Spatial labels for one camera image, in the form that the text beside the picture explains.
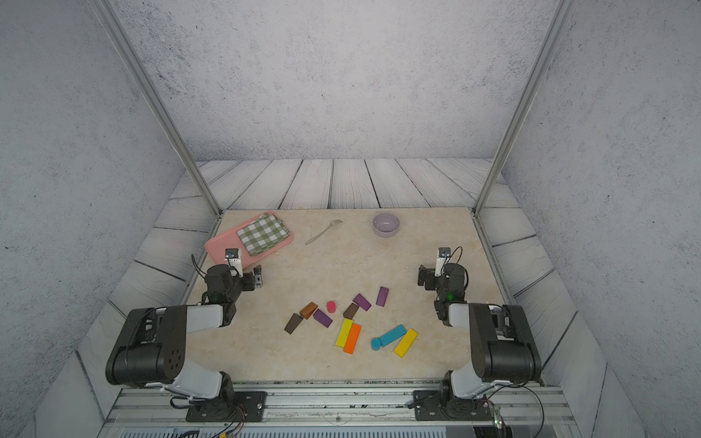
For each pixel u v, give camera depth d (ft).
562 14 2.30
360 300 3.07
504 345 1.52
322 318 2.93
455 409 2.19
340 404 2.45
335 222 3.86
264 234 3.68
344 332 2.84
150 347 1.49
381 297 3.07
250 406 2.39
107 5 2.29
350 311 2.99
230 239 3.68
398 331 2.85
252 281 2.81
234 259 2.67
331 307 2.99
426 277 2.78
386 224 3.67
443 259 2.65
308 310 2.98
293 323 2.91
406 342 2.77
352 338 2.79
